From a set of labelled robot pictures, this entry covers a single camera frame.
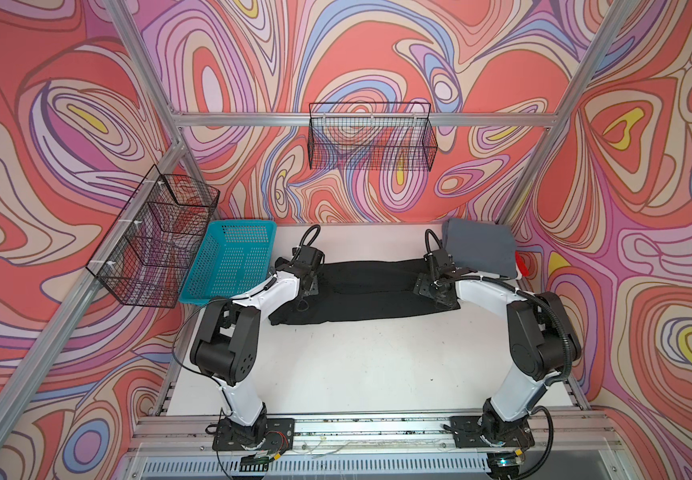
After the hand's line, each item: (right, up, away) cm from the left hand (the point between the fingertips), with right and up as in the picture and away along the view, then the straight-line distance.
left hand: (305, 283), depth 96 cm
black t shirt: (+18, -2, 0) cm, 19 cm away
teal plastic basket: (-30, +8, +16) cm, 35 cm away
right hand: (+41, -4, +1) cm, 42 cm away
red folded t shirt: (+76, +6, +8) cm, 76 cm away
